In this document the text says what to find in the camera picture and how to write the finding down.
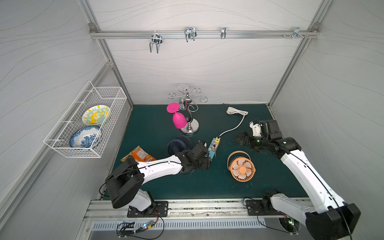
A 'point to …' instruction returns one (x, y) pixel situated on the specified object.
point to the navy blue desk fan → (179, 144)
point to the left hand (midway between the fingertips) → (207, 162)
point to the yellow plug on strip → (217, 140)
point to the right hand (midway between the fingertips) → (240, 139)
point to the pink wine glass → (179, 120)
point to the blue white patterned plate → (84, 137)
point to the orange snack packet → (139, 155)
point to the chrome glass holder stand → (192, 125)
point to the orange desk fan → (241, 166)
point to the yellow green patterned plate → (95, 115)
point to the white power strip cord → (231, 110)
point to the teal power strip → (213, 149)
